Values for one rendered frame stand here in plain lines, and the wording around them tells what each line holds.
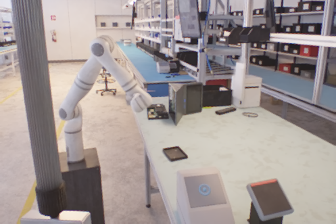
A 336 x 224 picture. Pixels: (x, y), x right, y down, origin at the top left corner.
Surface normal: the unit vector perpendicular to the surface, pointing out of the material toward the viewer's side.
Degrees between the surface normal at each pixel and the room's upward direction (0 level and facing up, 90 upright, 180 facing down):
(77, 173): 90
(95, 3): 90
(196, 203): 30
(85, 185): 90
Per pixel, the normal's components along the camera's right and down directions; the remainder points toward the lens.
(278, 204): 0.15, -0.69
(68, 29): 0.23, 0.26
